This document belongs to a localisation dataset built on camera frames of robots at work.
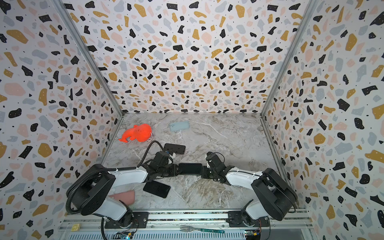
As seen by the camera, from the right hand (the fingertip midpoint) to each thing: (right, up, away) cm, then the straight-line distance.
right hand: (197, 170), depth 87 cm
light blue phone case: (-16, +26, +28) cm, 42 cm away
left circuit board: (-34, -26, -17) cm, 46 cm away
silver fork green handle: (-5, -23, -16) cm, 29 cm away
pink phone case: (-38, -13, -6) cm, 41 cm away
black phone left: (-22, -8, -6) cm, 24 cm away
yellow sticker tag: (-57, -22, -17) cm, 63 cm away
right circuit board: (+27, -26, -16) cm, 41 cm away
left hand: (-9, +1, 0) cm, 9 cm away
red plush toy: (-38, +22, +13) cm, 45 cm away
